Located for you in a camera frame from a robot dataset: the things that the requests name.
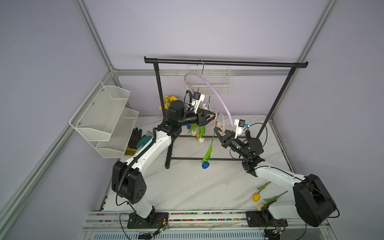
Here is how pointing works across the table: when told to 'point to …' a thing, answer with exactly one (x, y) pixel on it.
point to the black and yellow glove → (135, 138)
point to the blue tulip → (205, 163)
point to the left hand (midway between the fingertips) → (214, 115)
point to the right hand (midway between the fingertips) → (214, 131)
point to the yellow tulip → (256, 197)
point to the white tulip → (200, 136)
